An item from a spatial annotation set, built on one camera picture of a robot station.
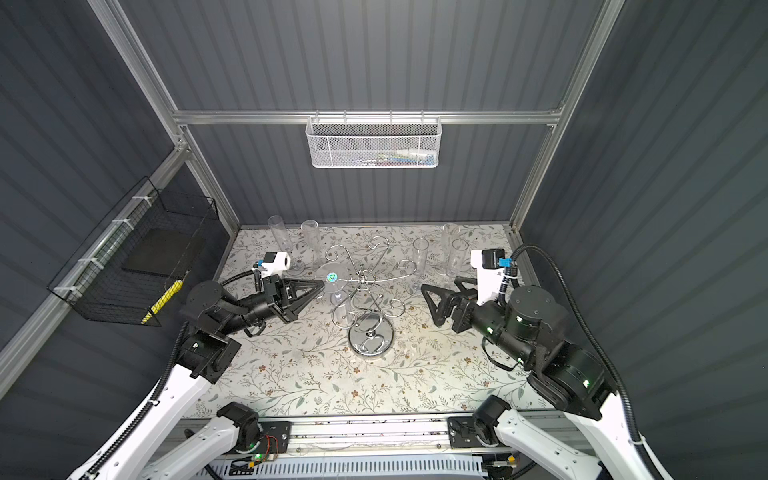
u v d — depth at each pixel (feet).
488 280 1.55
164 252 2.39
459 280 1.93
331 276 1.96
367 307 2.52
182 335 1.70
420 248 3.67
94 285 2.08
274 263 1.97
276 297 1.77
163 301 2.23
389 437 2.47
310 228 3.10
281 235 3.24
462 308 1.53
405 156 2.99
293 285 1.90
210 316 1.58
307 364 2.83
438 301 1.58
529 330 1.25
